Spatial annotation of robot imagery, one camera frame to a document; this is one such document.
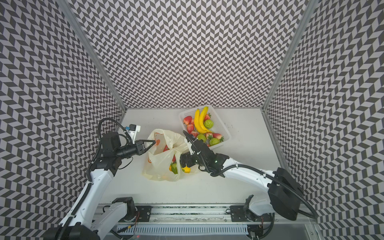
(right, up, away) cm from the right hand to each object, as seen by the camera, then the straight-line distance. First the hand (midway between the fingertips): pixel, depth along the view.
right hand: (184, 159), depth 78 cm
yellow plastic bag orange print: (-8, +2, -13) cm, 15 cm away
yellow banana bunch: (+8, +21, +24) cm, 33 cm away
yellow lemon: (+1, -6, +2) cm, 7 cm away
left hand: (-14, +9, -5) cm, 17 cm away
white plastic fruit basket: (+21, +17, +23) cm, 35 cm away
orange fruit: (-5, -1, -11) cm, 12 cm away
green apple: (+14, +19, +24) cm, 33 cm away
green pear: (-4, -1, -10) cm, 10 cm away
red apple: (-1, +21, +24) cm, 32 cm away
